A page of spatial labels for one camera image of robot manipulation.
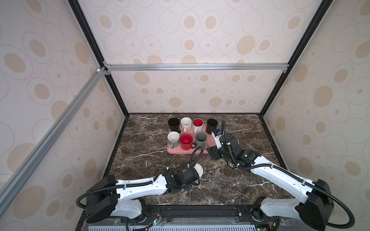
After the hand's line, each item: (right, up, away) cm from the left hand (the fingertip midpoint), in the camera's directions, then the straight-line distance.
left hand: (193, 180), depth 79 cm
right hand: (+14, +19, +1) cm, 24 cm away
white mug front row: (+4, +31, +28) cm, 42 cm away
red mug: (-4, +19, +20) cm, 28 cm away
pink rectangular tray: (-10, +13, +20) cm, 26 cm away
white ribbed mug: (+4, +5, +2) cm, 7 cm away
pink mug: (-4, +31, +21) cm, 38 cm away
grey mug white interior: (-13, +22, +17) cm, 31 cm away
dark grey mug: (+6, +21, +13) cm, 25 cm away
